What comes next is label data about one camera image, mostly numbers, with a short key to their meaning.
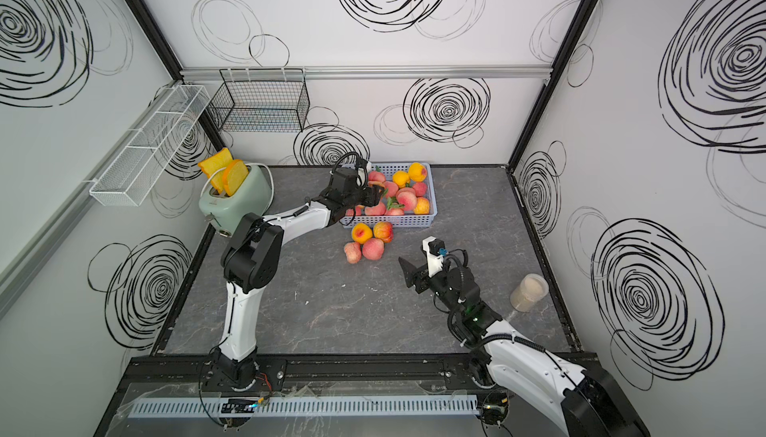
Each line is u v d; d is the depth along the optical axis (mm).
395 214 987
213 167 913
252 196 944
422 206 1009
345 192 786
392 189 1071
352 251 910
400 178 1090
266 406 695
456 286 603
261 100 965
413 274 702
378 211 991
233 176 896
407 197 984
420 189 1071
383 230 958
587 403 418
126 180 708
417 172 1078
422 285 718
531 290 788
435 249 667
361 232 945
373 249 911
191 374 771
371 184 911
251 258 555
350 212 834
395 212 989
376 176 1078
